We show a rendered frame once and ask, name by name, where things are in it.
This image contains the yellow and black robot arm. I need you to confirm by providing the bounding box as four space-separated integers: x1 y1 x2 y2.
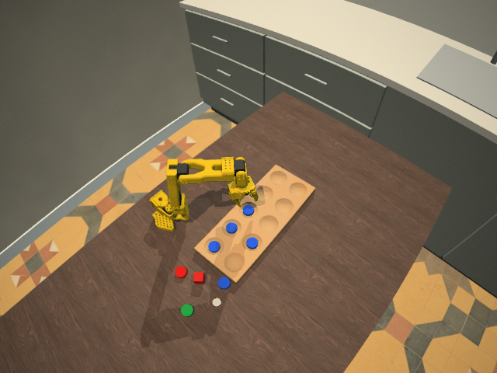
151 157 250 232

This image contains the blue disc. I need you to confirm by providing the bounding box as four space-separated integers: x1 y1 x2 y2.
243 205 254 216
218 277 231 290
226 222 238 234
208 241 220 253
246 237 258 249

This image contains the red cube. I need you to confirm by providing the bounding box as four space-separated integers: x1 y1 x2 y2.
193 272 205 284

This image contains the green disc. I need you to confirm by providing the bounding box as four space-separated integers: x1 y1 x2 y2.
181 304 194 317

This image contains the red disc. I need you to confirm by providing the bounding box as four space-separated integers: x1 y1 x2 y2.
175 267 187 278

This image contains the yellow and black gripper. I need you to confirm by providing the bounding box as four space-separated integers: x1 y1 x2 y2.
228 176 259 207

